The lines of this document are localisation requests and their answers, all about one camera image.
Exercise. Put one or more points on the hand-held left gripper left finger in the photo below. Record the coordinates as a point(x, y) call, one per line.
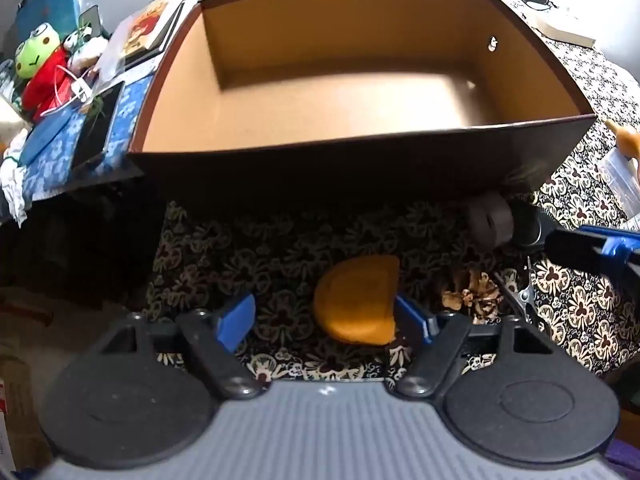
point(237, 322)

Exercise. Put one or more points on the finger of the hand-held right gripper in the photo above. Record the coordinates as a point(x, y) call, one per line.
point(575, 245)

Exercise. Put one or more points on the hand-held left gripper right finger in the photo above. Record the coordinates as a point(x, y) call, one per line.
point(415, 321)

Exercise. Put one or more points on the black cylinder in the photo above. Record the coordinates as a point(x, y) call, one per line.
point(527, 227)

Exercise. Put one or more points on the rounded orange wooden piece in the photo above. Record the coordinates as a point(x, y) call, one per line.
point(355, 300)

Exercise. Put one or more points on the brown pine cone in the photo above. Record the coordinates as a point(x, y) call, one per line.
point(475, 295)

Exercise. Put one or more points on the clear tape roll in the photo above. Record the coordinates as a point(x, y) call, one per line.
point(487, 222)

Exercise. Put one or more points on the large brown cardboard box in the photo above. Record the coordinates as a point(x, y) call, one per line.
point(350, 100)

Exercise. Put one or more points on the dark floral patterned cloth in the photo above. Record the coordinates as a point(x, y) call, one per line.
point(575, 310)

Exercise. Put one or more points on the clear plastic bag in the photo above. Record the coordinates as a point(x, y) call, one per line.
point(622, 180)

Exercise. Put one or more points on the blue floral cloth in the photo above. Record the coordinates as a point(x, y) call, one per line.
point(125, 120)

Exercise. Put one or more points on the white crumpled cloth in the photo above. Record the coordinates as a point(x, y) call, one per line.
point(15, 185)

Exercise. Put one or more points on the stack of books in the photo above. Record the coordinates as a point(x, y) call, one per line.
point(112, 62)

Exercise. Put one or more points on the black book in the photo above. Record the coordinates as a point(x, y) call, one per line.
point(167, 35)

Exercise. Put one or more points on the red illustrated book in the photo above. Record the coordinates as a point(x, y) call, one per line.
point(147, 27)

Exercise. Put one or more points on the small white plush toy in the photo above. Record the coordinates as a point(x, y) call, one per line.
point(82, 47)

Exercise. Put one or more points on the green frog plush toy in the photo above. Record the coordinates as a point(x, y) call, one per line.
point(37, 55)

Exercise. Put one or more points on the blue board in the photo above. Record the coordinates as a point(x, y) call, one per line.
point(45, 5)

